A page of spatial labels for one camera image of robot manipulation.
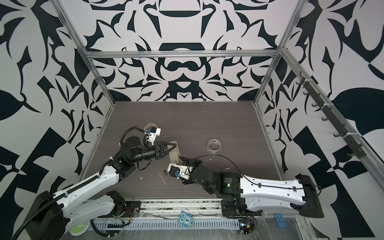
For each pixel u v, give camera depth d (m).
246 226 0.71
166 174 0.85
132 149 0.58
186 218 0.70
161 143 0.67
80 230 0.67
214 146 0.96
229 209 0.74
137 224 0.71
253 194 0.47
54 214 0.39
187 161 0.59
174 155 0.68
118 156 0.62
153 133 0.70
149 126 1.05
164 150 0.66
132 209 0.73
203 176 0.48
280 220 0.70
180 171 0.53
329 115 0.55
